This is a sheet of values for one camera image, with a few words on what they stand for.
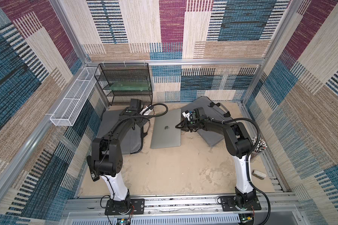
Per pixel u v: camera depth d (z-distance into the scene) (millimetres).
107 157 485
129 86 964
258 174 812
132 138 962
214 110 1114
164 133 995
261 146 746
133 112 670
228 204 733
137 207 729
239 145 579
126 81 1078
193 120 904
